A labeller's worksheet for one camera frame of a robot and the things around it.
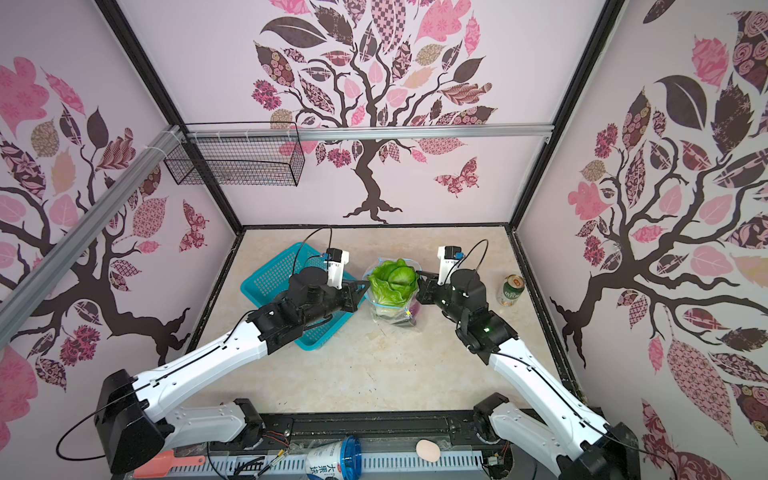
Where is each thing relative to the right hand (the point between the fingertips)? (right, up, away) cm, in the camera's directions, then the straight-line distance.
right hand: (418, 269), depth 74 cm
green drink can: (+30, -7, +15) cm, 34 cm away
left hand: (-12, -5, 0) cm, 13 cm away
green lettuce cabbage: (-6, -3, -2) cm, 7 cm away
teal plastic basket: (-47, -5, +24) cm, 53 cm away
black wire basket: (-49, +37, +21) cm, 64 cm away
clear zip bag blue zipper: (-3, -12, 0) cm, 12 cm away
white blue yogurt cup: (-18, -41, -11) cm, 46 cm away
